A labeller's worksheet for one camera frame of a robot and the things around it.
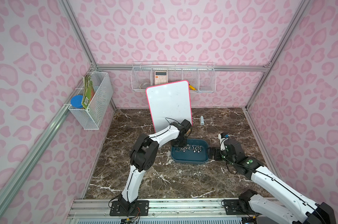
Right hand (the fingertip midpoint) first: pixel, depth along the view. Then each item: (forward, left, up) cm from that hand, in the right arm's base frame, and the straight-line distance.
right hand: (212, 148), depth 81 cm
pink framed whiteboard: (+25, +26, +12) cm, 38 cm away
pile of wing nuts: (+6, +8, -13) cm, 16 cm away
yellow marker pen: (+39, +10, +13) cm, 42 cm away
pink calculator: (+43, +32, +19) cm, 57 cm away
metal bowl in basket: (+37, +42, +17) cm, 59 cm away
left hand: (+9, +18, -11) cm, 23 cm away
